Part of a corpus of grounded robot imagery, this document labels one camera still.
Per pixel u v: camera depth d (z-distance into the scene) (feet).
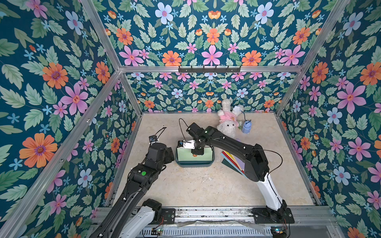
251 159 1.72
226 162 3.06
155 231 2.35
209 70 3.06
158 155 1.75
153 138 2.13
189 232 2.31
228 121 3.35
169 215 2.42
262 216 2.32
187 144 2.57
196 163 2.97
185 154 2.95
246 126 3.36
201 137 2.15
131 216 1.84
